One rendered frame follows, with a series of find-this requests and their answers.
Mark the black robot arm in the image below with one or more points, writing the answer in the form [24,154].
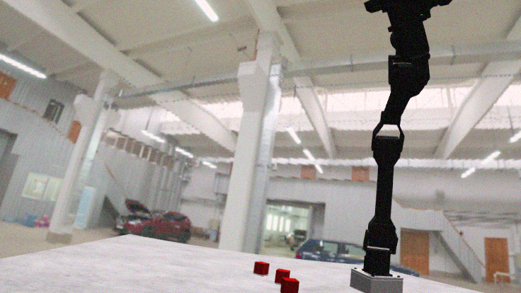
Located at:
[406,81]

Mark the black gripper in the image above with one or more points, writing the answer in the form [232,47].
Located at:
[404,15]

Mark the red cube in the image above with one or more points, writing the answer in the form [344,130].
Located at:
[289,285]
[280,273]
[261,268]

